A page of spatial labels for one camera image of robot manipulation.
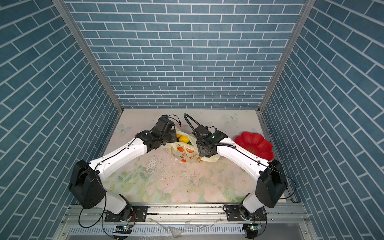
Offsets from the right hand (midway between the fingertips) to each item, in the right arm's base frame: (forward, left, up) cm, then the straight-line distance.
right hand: (208, 149), depth 83 cm
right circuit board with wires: (-33, -23, -15) cm, 43 cm away
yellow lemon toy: (+8, +15, -3) cm, 17 cm away
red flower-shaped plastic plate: (+14, -32, -13) cm, 37 cm away
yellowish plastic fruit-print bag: (-3, +11, 0) cm, 12 cm away
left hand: (+6, +18, +4) cm, 19 cm away
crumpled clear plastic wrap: (-37, +13, -14) cm, 42 cm away
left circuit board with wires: (-38, +41, -16) cm, 58 cm away
